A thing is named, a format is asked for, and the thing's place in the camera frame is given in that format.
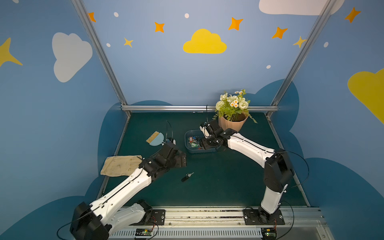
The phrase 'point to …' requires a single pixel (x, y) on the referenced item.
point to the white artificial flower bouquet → (238, 99)
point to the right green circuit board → (269, 233)
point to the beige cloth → (121, 165)
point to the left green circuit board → (143, 232)
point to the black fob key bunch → (187, 175)
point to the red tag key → (191, 139)
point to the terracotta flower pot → (238, 122)
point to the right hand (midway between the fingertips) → (205, 140)
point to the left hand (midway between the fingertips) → (179, 155)
